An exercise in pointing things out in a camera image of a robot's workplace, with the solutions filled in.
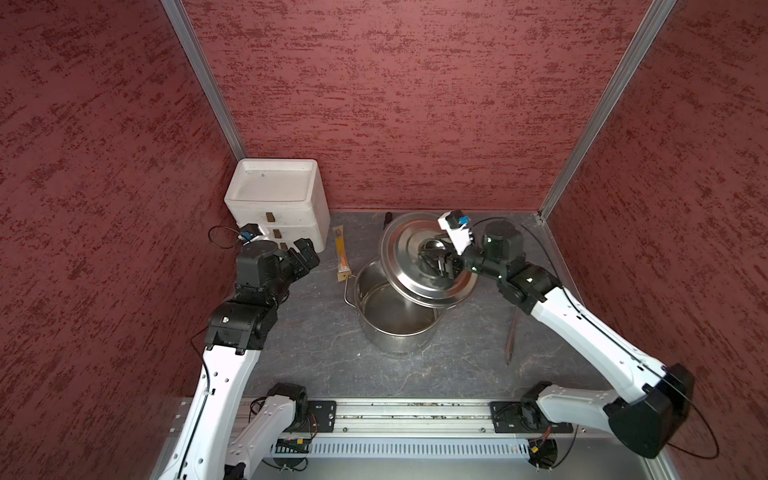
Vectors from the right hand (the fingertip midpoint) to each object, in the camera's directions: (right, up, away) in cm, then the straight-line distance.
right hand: (429, 249), depth 72 cm
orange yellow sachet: (-27, -8, +30) cm, 41 cm away
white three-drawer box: (-43, +16, +20) cm, 50 cm away
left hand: (-32, -2, -4) cm, 32 cm away
